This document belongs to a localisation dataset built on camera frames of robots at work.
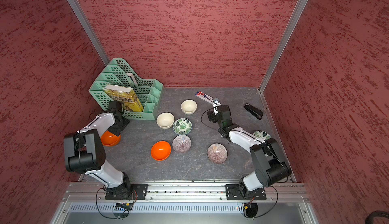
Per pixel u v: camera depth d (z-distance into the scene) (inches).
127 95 32.8
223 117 26.9
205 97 44.7
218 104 30.6
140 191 28.7
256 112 40.7
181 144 35.3
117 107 30.1
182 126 38.3
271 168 17.2
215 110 31.2
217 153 33.8
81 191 29.8
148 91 44.7
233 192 29.2
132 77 41.9
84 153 18.2
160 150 33.4
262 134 35.7
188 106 42.1
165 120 38.6
